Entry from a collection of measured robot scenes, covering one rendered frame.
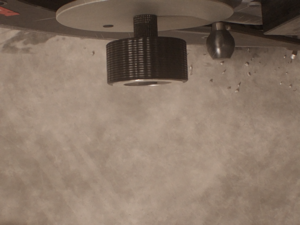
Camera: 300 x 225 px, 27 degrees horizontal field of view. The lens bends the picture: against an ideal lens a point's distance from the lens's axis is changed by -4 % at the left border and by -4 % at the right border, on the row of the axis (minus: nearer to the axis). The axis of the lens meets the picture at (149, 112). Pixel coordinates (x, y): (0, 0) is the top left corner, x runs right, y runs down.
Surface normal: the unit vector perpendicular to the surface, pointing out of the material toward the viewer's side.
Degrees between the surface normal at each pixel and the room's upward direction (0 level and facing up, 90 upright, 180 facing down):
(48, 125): 0
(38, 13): 90
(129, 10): 90
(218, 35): 38
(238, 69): 0
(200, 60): 0
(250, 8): 90
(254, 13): 90
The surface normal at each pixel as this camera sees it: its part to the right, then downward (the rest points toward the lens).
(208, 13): 0.04, 1.00
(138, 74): -0.16, -0.04
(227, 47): 0.35, 0.06
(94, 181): 0.11, -0.05
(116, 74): -0.71, 0.00
